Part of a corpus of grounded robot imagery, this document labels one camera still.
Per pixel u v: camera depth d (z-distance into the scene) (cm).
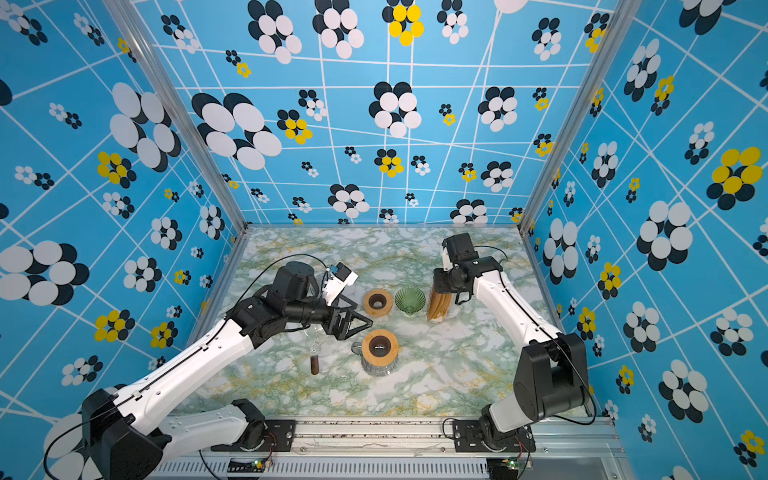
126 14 68
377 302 98
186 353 46
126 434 37
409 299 94
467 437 73
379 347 80
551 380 42
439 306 89
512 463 71
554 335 44
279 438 73
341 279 63
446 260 78
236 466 72
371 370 81
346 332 61
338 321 62
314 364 80
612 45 72
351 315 61
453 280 72
